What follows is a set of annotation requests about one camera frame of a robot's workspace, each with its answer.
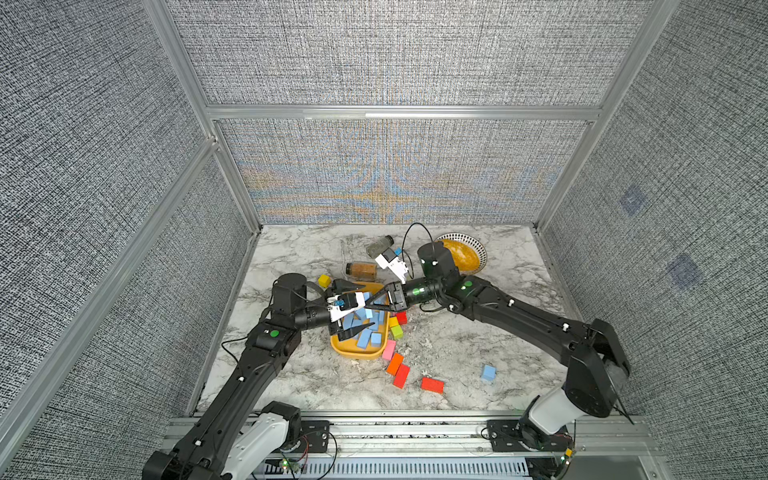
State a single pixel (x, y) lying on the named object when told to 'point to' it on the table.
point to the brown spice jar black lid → (362, 270)
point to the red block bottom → (433, 385)
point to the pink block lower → (388, 352)
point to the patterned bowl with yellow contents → (469, 255)
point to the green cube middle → (397, 332)
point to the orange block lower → (395, 363)
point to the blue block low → (347, 321)
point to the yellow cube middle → (393, 321)
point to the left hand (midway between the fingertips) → (369, 298)
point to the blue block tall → (364, 338)
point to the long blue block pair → (371, 314)
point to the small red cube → (402, 317)
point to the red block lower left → (401, 376)
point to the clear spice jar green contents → (377, 248)
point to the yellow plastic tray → (348, 348)
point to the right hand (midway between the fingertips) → (368, 299)
